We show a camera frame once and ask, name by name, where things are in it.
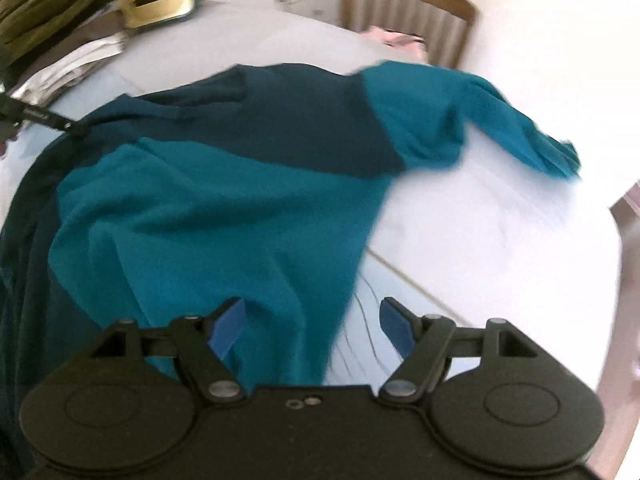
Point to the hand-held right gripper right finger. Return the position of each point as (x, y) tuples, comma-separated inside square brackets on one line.
[(397, 327)]

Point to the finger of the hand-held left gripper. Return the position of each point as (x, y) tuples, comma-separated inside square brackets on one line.
[(72, 128)]

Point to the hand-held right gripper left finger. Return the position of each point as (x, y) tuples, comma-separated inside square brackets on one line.
[(227, 325)]

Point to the teal knit sweater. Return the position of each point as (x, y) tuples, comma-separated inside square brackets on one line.
[(200, 210)]

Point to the white folded garment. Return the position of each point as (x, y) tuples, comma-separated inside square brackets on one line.
[(65, 72)]

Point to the olive green garment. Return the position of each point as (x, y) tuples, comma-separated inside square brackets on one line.
[(45, 5)]

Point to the pink striped cloth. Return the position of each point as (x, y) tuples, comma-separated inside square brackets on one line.
[(390, 38)]

